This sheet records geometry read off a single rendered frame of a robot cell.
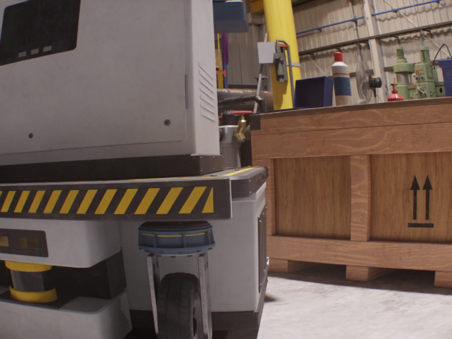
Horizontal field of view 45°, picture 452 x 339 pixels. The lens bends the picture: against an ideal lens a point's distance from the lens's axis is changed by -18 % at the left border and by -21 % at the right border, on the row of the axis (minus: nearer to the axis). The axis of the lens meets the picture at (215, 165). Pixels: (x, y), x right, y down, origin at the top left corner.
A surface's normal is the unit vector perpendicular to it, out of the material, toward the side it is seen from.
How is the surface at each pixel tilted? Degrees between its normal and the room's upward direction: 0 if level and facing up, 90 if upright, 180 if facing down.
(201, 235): 90
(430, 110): 90
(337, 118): 90
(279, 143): 90
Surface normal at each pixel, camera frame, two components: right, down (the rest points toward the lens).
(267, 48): -0.33, 0.02
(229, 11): -0.11, 0.01
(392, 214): -0.85, 0.04
